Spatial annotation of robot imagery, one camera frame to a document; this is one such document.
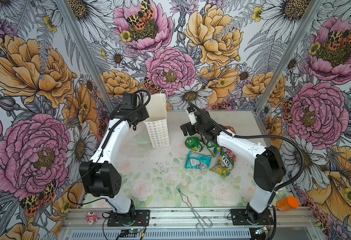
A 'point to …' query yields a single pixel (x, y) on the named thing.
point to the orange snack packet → (231, 128)
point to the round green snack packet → (194, 143)
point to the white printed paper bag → (157, 122)
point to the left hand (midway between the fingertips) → (145, 118)
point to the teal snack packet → (195, 160)
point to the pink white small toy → (91, 218)
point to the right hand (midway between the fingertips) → (189, 127)
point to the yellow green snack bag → (225, 162)
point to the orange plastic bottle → (287, 203)
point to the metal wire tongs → (200, 219)
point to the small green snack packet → (213, 148)
